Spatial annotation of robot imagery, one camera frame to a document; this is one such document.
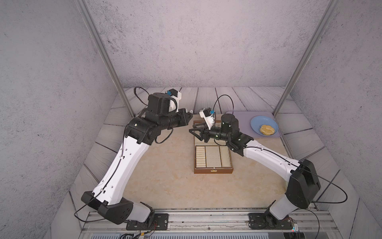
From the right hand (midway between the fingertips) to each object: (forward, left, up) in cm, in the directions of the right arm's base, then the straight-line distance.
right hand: (191, 129), depth 71 cm
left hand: (-1, -2, +10) cm, 11 cm away
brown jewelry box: (-1, -9, -25) cm, 27 cm away
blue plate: (+32, -47, -30) cm, 64 cm away
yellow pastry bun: (+23, -52, -29) cm, 64 cm away
